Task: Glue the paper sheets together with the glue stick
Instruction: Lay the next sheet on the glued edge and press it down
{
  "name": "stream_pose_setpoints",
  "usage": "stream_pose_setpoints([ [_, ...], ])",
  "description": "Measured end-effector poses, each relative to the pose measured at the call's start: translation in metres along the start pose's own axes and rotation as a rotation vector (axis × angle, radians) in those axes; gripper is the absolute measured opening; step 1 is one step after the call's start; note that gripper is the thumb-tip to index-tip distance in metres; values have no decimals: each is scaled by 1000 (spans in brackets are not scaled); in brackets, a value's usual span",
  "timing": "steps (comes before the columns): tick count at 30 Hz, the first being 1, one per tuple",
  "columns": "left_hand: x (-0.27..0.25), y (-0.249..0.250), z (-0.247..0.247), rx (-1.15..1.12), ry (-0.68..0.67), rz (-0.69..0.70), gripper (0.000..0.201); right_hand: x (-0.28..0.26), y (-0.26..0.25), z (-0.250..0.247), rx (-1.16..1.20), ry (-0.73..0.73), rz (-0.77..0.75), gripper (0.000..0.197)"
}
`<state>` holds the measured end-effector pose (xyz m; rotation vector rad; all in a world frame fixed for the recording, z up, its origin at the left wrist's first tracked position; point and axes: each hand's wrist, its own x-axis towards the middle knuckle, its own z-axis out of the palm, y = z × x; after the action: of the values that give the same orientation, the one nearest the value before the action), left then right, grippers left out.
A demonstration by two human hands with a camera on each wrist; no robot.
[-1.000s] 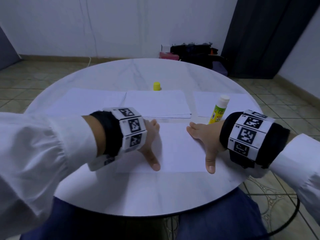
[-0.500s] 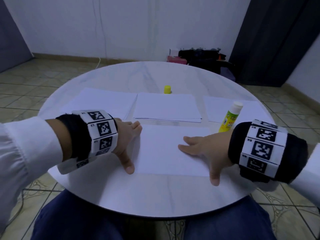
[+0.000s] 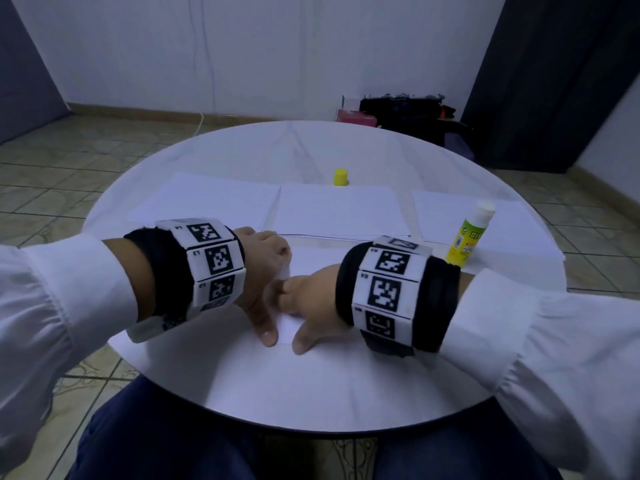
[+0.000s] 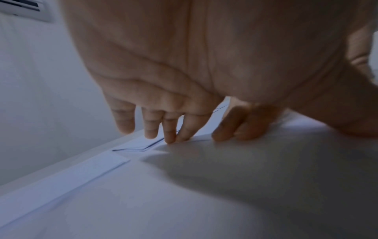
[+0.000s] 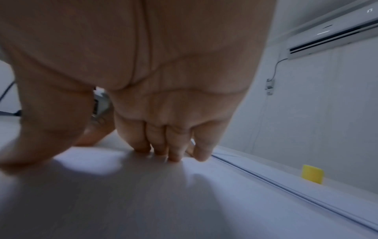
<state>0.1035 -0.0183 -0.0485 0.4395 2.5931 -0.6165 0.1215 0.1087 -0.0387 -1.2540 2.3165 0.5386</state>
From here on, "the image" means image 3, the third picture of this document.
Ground pink box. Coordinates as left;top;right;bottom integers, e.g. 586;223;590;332
337;109;379;128

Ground person's right forearm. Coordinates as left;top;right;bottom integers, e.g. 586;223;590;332
440;267;640;480

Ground grey door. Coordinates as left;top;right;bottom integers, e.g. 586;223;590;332
0;0;71;146

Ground person's right hand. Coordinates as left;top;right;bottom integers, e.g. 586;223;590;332
277;263;356;356

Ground black right wristband with markers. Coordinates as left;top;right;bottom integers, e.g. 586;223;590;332
335;235;462;359

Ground single white paper sheet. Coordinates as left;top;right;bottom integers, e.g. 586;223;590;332
255;239;421;346
270;183;413;242

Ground person's legs in blue jeans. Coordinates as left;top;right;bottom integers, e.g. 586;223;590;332
65;375;563;480

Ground black wristband with markers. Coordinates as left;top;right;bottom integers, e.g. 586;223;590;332
335;235;462;359
123;217;248;321

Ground blue suitcase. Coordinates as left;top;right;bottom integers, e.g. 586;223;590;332
443;129;479;163

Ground white wall cable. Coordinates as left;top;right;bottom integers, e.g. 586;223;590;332
190;0;216;136

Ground person's left hand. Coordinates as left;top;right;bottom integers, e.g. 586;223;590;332
232;227;293;348

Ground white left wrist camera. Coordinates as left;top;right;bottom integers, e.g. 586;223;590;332
125;313;186;344

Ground black bag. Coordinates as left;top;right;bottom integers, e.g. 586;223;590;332
360;93;461;141

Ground white paper stack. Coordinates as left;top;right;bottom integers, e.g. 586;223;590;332
125;173;281;231
412;189;566;261

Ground yellow glue stick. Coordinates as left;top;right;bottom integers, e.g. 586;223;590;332
446;199;497;268

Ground black left wristband with markers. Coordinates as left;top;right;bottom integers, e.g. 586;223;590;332
123;217;248;321

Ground black wardrobe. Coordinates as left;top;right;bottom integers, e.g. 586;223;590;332
462;0;640;174

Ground person's left forearm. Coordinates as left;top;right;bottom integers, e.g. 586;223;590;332
0;235;156;476

